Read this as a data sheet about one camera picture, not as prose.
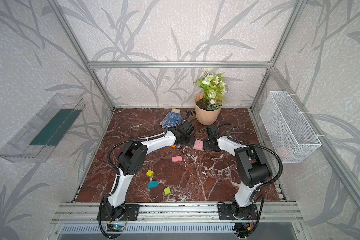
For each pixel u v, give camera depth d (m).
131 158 0.54
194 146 0.94
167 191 0.80
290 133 0.62
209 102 1.01
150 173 0.84
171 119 1.13
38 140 0.63
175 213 0.75
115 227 0.71
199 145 0.96
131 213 0.73
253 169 0.48
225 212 0.74
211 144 0.71
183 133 0.77
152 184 0.81
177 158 0.91
